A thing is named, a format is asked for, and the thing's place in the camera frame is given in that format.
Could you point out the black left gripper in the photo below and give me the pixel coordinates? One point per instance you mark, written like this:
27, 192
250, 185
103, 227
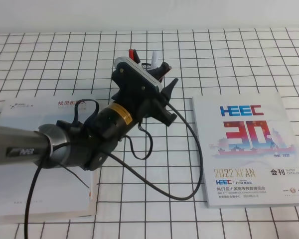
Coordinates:
141, 92

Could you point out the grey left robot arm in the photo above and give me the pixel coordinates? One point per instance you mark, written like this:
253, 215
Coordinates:
87, 144

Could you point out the black mesh pen holder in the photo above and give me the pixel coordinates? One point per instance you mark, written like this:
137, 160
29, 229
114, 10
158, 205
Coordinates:
146, 66

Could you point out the white pen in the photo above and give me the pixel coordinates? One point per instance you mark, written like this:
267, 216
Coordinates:
154, 60

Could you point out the red capped marker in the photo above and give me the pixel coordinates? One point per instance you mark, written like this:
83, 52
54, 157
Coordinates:
134, 56

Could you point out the HEEC show catalogue book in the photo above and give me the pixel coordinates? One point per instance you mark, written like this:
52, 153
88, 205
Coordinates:
250, 152

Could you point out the white booklet with desert photo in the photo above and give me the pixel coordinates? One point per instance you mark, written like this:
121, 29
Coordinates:
29, 189

